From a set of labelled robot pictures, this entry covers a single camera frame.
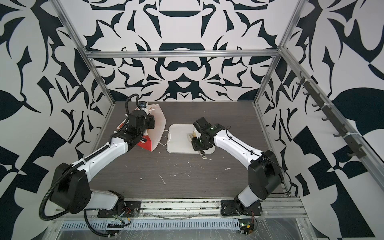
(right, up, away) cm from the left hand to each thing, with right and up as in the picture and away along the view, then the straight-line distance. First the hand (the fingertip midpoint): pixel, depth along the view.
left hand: (149, 111), depth 83 cm
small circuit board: (+49, -54, -12) cm, 74 cm away
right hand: (+26, -19, 0) cm, 32 cm away
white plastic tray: (+15, -18, +15) cm, 28 cm away
